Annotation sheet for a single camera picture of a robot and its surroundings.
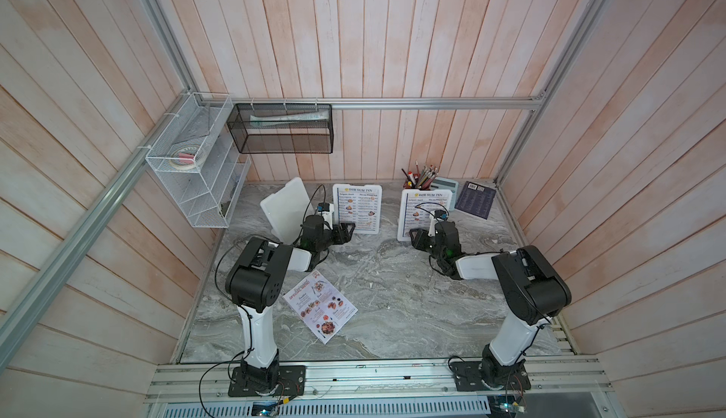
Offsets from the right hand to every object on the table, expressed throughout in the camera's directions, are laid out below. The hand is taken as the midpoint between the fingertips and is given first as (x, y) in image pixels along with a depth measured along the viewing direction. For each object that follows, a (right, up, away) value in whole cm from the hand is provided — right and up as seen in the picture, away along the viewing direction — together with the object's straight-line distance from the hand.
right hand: (413, 230), depth 99 cm
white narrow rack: (-43, +7, -8) cm, 45 cm away
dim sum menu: (-19, +8, -4) cm, 21 cm away
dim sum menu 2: (-3, +7, -20) cm, 21 cm away
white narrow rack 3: (-5, +8, -5) cm, 11 cm away
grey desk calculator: (+16, +18, +17) cm, 29 cm away
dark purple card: (+29, +12, +15) cm, 35 cm away
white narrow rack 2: (-28, +10, -4) cm, 30 cm away
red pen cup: (+4, +18, +6) cm, 19 cm away
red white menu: (-31, -23, -13) cm, 41 cm away
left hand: (-23, +1, 0) cm, 23 cm away
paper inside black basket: (-52, +36, -9) cm, 64 cm away
